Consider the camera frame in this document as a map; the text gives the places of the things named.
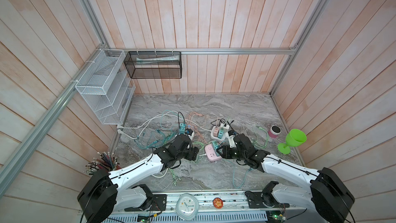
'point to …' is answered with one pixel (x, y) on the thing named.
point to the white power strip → (218, 133)
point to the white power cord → (121, 127)
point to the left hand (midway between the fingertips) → (192, 151)
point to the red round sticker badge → (218, 203)
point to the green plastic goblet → (295, 138)
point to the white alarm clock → (187, 206)
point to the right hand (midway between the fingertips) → (219, 149)
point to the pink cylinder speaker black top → (274, 131)
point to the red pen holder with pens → (104, 160)
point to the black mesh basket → (153, 64)
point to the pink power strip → (210, 153)
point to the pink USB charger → (216, 131)
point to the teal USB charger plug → (215, 144)
